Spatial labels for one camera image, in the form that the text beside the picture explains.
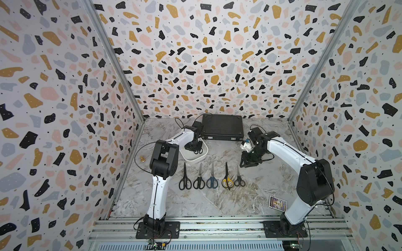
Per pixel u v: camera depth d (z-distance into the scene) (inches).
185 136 27.6
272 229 28.9
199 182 35.4
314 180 18.5
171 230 28.9
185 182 35.4
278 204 32.0
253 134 28.9
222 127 43.4
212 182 35.4
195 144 35.5
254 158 30.0
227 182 35.2
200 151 40.1
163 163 23.1
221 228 30.0
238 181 35.4
